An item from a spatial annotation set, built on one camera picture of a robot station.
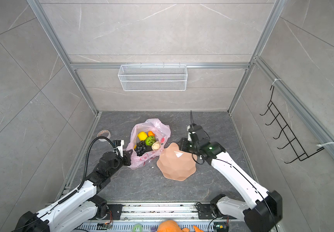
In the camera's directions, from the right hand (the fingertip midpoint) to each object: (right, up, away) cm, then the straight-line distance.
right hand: (181, 143), depth 78 cm
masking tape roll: (-57, +5, +27) cm, 63 cm away
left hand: (-28, -3, +4) cm, 29 cm away
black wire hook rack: (+50, -2, -17) cm, 53 cm away
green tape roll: (-22, -41, -8) cm, 47 cm away
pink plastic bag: (-11, +6, +6) cm, 14 cm away
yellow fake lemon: (-25, +2, +20) cm, 32 cm away
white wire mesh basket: (-19, +43, +23) cm, 52 cm away
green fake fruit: (-20, -1, +17) cm, 26 cm away
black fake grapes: (-25, -5, +14) cm, 29 cm away
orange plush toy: (-6, -36, -14) cm, 39 cm away
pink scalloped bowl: (-2, -16, +13) cm, 20 cm away
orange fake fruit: (-20, +4, +22) cm, 30 cm away
